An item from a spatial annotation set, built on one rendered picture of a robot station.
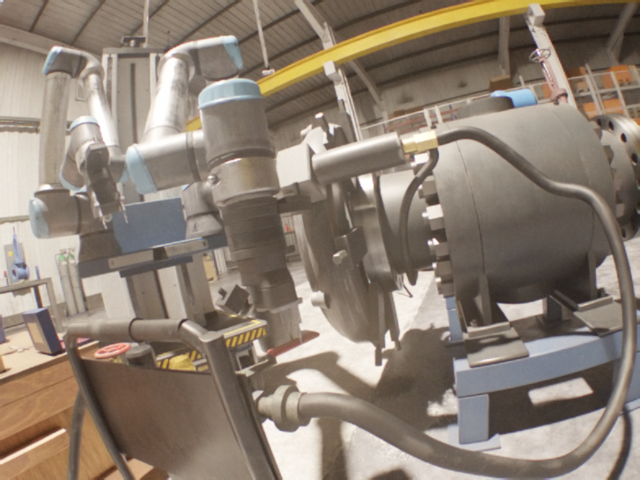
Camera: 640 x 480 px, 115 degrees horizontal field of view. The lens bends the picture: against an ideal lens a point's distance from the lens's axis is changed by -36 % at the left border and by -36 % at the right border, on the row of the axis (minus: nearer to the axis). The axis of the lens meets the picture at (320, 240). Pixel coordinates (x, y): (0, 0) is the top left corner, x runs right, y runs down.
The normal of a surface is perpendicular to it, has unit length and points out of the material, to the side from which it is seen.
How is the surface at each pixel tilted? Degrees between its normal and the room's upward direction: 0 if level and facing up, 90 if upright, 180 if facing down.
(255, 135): 90
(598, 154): 76
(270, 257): 101
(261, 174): 90
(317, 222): 82
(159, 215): 90
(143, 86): 90
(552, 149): 69
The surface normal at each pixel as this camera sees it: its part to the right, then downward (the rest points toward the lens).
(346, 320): -0.17, 0.64
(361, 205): -0.38, -0.22
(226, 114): 0.00, 0.02
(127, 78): 0.60, -0.11
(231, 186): -0.25, 0.08
